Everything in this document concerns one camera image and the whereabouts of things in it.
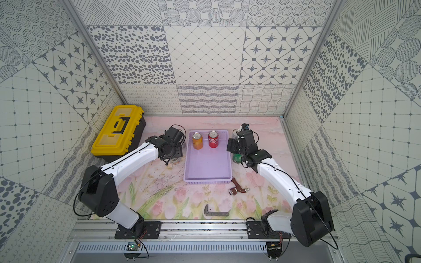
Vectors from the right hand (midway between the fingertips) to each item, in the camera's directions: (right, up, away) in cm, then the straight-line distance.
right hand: (236, 143), depth 85 cm
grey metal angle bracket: (-11, -34, -7) cm, 36 cm away
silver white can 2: (0, +5, +9) cm, 10 cm away
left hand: (-33, -4, +3) cm, 33 cm away
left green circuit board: (-48, -45, -13) cm, 67 cm away
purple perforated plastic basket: (-16, -14, +12) cm, 24 cm away
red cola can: (-12, +2, +11) cm, 16 cm away
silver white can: (-26, 0, -10) cm, 28 cm away
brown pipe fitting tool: (-2, -25, -2) cm, 25 cm away
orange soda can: (-22, +1, +11) cm, 25 cm away
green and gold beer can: (-34, -11, +4) cm, 36 cm away
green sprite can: (+1, -9, +6) cm, 11 cm away
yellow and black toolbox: (-63, +6, +5) cm, 63 cm away
